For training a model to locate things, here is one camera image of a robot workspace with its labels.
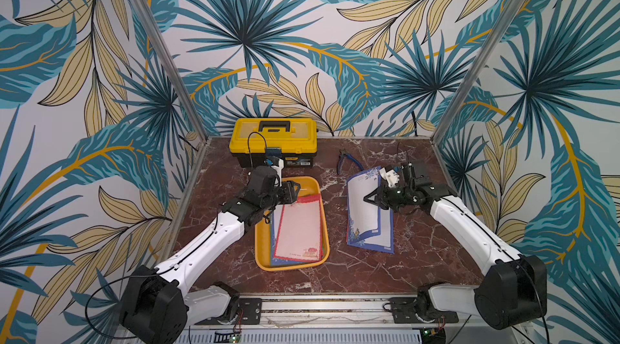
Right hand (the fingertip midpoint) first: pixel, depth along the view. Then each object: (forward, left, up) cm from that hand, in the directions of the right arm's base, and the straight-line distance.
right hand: (365, 198), depth 80 cm
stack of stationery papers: (0, +31, -15) cm, 35 cm away
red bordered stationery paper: (-5, +22, -15) cm, 27 cm away
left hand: (+3, +23, +2) cm, 24 cm away
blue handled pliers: (+31, +3, -15) cm, 35 cm away
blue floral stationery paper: (-9, -9, -16) cm, 20 cm away
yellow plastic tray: (+14, +19, -13) cm, 27 cm away
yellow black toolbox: (+27, +24, +1) cm, 36 cm away
